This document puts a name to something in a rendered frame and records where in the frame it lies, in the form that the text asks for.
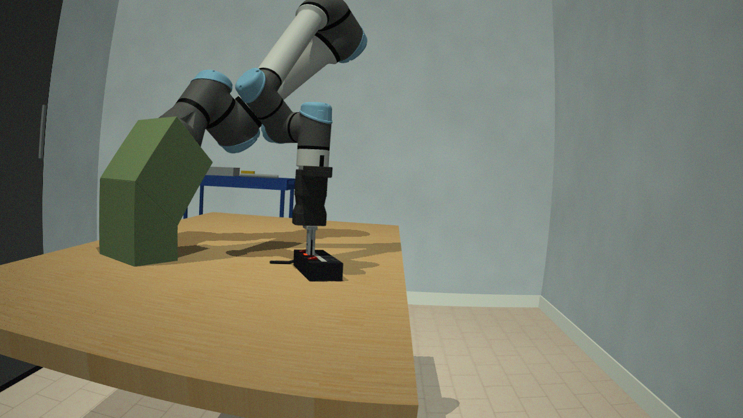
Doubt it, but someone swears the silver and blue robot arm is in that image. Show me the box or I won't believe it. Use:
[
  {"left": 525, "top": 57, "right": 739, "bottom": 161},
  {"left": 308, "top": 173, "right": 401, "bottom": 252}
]
[{"left": 159, "top": 0, "right": 367, "bottom": 153}]

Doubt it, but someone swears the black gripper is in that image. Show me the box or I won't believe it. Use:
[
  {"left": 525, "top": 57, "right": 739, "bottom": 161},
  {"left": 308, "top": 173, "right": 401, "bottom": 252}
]
[{"left": 292, "top": 149, "right": 333, "bottom": 255}]

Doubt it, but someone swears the black power strip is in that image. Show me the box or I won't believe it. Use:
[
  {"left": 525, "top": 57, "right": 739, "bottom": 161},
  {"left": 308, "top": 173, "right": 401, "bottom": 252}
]
[{"left": 269, "top": 249, "right": 343, "bottom": 282}]

